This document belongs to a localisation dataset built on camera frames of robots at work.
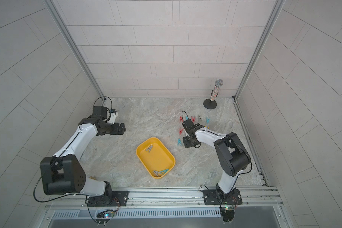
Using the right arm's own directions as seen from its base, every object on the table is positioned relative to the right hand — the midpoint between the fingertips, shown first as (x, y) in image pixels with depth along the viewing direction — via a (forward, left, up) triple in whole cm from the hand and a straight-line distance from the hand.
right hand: (188, 143), depth 94 cm
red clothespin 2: (+19, -5, +1) cm, 19 cm away
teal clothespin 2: (+15, -16, +3) cm, 22 cm away
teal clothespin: (+18, -1, +4) cm, 19 cm away
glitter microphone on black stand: (+31, -21, +4) cm, 37 cm away
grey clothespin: (+19, -10, +3) cm, 21 cm away
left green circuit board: (-37, +43, +5) cm, 57 cm away
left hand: (+7, +42, +14) cm, 45 cm away
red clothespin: (+19, +4, +3) cm, 20 cm away
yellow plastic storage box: (-10, +21, +3) cm, 23 cm away
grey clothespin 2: (-4, +25, +4) cm, 26 cm away
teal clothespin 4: (-18, +15, +4) cm, 24 cm away
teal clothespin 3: (0, +6, +3) cm, 7 cm away
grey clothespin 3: (-19, +20, +4) cm, 27 cm away
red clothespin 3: (+8, +5, +3) cm, 10 cm away
